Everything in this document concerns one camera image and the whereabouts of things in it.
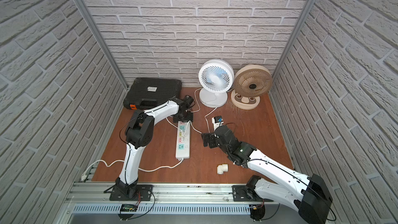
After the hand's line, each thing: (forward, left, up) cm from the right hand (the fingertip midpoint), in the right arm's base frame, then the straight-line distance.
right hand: (210, 133), depth 79 cm
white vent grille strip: (-29, +47, -14) cm, 57 cm away
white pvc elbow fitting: (-14, -6, -13) cm, 20 cm away
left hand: (+21, +16, -14) cm, 30 cm away
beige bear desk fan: (+27, -27, +9) cm, 39 cm away
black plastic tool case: (+38, +42, -7) cm, 57 cm away
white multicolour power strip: (+3, +16, -10) cm, 19 cm away
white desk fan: (+30, -6, +12) cm, 33 cm away
